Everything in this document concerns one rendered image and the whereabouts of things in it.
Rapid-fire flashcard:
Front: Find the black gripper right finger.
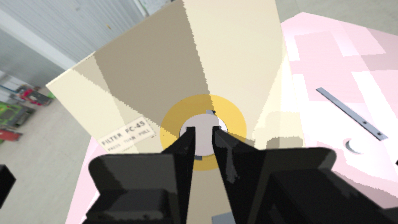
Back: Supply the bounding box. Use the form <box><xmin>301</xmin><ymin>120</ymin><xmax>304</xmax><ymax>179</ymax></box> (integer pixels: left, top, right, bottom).
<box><xmin>212</xmin><ymin>126</ymin><xmax>337</xmax><ymax>224</ymax></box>

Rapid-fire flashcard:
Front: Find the grey flat bar with two pins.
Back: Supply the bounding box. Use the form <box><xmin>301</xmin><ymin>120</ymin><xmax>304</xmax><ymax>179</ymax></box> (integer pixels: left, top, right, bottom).
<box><xmin>316</xmin><ymin>87</ymin><xmax>389</xmax><ymax>141</ymax></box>

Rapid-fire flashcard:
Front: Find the white cylinder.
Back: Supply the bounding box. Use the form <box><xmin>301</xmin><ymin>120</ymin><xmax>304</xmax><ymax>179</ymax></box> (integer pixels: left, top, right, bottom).
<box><xmin>180</xmin><ymin>110</ymin><xmax>227</xmax><ymax>156</ymax></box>

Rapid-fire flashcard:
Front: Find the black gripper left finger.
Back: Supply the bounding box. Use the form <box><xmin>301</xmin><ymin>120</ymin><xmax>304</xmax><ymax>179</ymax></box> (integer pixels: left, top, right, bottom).
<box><xmin>88</xmin><ymin>127</ymin><xmax>196</xmax><ymax>224</ymax></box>

